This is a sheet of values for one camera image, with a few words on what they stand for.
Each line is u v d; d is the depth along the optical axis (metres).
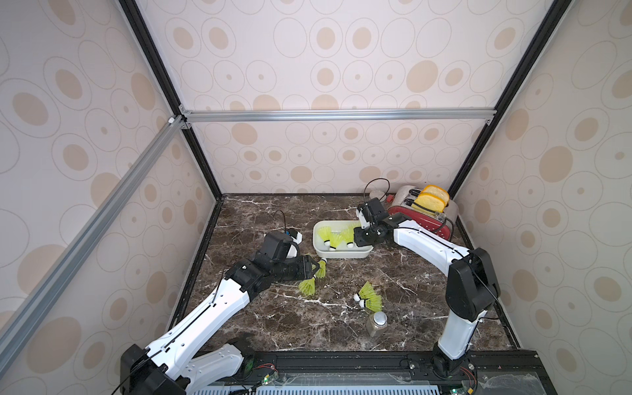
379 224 0.68
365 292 0.85
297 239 0.70
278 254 0.57
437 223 0.87
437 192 0.91
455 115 0.92
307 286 0.90
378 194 1.02
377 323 0.72
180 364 0.41
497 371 0.74
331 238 1.00
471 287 0.48
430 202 0.88
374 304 0.82
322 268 0.94
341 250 1.00
